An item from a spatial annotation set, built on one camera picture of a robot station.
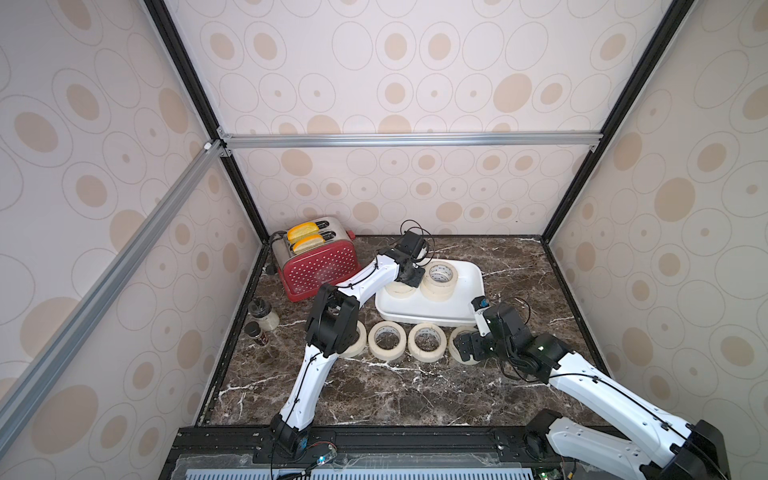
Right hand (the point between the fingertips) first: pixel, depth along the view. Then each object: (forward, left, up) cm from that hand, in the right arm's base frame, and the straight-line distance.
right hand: (468, 340), depth 80 cm
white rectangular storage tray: (+15, +13, -10) cm, 22 cm away
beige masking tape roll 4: (-1, +12, -9) cm, 15 cm away
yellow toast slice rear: (+29, +50, +12) cm, 59 cm away
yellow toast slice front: (+24, +47, +11) cm, 54 cm away
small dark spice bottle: (0, +60, 0) cm, 60 cm away
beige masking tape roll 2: (+21, +8, -6) cm, 23 cm away
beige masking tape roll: (+1, +31, -8) cm, 32 cm away
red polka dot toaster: (+22, +45, +9) cm, 51 cm away
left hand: (+24, +12, -3) cm, 27 cm away
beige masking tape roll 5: (+20, +19, -7) cm, 29 cm away
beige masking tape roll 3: (-1, +23, -9) cm, 25 cm away
